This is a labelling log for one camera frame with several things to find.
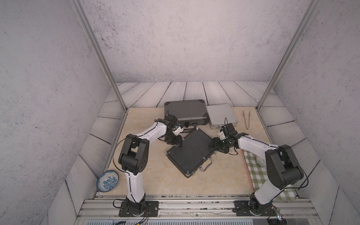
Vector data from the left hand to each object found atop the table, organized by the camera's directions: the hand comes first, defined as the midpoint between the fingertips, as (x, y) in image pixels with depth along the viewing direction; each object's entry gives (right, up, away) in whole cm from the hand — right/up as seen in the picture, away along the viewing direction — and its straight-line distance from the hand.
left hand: (181, 145), depth 92 cm
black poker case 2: (+6, +22, +17) cm, 28 cm away
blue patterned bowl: (-43, -19, -10) cm, 48 cm away
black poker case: (+9, -4, -3) cm, 10 cm away
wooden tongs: (+50, +15, +19) cm, 55 cm away
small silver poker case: (+27, +21, +19) cm, 39 cm away
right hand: (+20, -1, -1) cm, 20 cm away
